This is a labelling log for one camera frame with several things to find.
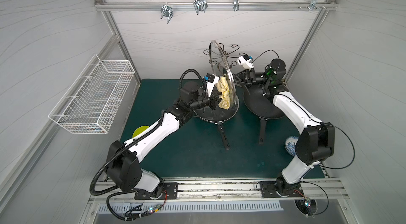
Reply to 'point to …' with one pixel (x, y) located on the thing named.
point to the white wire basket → (91, 103)
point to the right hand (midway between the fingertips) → (228, 81)
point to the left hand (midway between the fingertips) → (227, 94)
